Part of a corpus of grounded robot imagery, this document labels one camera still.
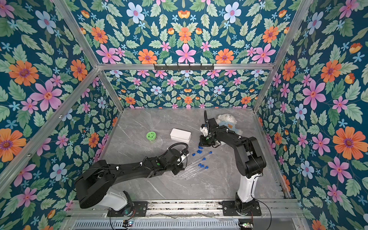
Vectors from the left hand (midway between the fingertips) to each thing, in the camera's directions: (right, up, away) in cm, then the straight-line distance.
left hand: (184, 162), depth 86 cm
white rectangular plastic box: (-4, +16, +12) cm, 20 cm away
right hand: (+13, +12, +8) cm, 19 cm away
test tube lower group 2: (+11, -3, +2) cm, 12 cm away
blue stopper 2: (+11, +7, +9) cm, 16 cm away
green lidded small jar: (-24, +15, +12) cm, 30 cm away
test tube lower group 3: (+14, -3, +1) cm, 14 cm away
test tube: (+17, +4, +8) cm, 19 cm away
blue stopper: (+10, +8, +9) cm, 15 cm away
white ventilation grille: (-12, -26, -16) cm, 33 cm away
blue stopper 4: (+9, +5, +9) cm, 14 cm away
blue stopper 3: (+10, +5, +8) cm, 14 cm away
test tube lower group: (+9, -2, +2) cm, 10 cm away
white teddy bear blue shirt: (+31, +26, +15) cm, 43 cm away
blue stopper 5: (+6, +3, +7) cm, 10 cm away
